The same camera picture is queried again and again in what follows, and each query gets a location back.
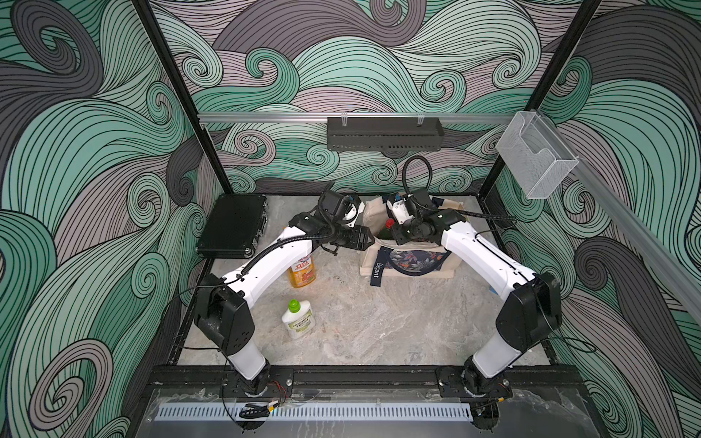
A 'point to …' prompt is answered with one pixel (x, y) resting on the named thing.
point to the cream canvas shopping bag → (414, 260)
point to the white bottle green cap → (298, 319)
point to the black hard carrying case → (236, 224)
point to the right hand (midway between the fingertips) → (393, 230)
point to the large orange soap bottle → (303, 273)
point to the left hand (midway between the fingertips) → (366, 235)
